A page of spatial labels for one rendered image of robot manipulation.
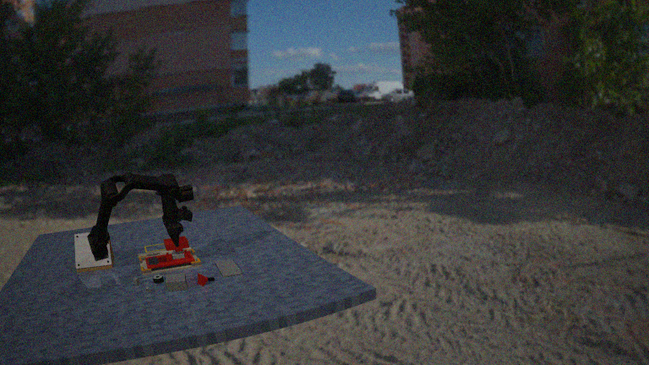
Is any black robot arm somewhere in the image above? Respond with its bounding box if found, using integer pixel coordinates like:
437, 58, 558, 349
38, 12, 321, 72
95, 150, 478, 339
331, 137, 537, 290
87, 172, 194, 261

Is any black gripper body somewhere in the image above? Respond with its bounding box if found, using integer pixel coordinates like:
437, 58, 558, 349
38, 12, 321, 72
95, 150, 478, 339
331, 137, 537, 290
162, 205, 183, 234

